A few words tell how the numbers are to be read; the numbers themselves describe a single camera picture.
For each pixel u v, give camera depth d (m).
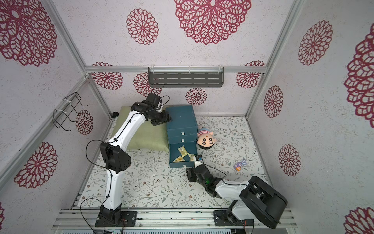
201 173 0.66
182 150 0.98
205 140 0.96
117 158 0.55
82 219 0.73
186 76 0.94
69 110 0.80
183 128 0.86
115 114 1.21
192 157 0.95
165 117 0.80
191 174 0.76
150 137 0.96
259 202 0.43
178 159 0.93
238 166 0.90
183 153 0.97
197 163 0.79
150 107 0.68
